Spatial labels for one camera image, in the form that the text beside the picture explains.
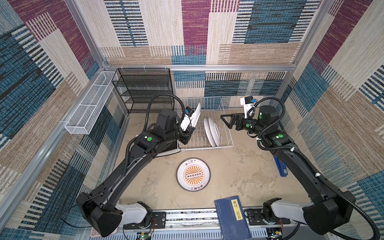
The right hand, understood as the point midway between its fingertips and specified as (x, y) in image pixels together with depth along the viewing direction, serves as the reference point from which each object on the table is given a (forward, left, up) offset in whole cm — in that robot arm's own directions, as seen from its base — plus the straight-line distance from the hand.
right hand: (226, 118), depth 71 cm
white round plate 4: (+6, +3, -19) cm, 20 cm away
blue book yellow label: (-38, -2, -33) cm, 50 cm away
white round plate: (-14, +17, -32) cm, 39 cm away
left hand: (-4, +15, 0) cm, 16 cm away
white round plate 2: (0, +14, +2) cm, 14 cm away
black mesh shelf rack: (+43, +54, -12) cm, 70 cm away
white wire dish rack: (+38, 0, -30) cm, 49 cm away
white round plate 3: (+4, +7, -17) cm, 19 cm away
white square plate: (-1, +32, -30) cm, 44 cm away
